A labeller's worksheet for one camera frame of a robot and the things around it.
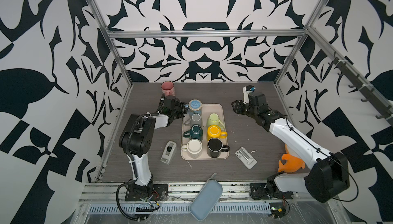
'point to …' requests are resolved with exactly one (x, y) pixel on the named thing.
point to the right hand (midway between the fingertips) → (234, 101)
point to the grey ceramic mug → (196, 118)
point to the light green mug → (213, 119)
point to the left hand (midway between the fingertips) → (188, 99)
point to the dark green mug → (195, 132)
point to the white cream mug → (194, 147)
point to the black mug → (215, 147)
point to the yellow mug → (215, 131)
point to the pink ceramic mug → (168, 88)
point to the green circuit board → (277, 209)
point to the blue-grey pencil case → (206, 199)
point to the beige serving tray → (207, 109)
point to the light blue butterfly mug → (194, 106)
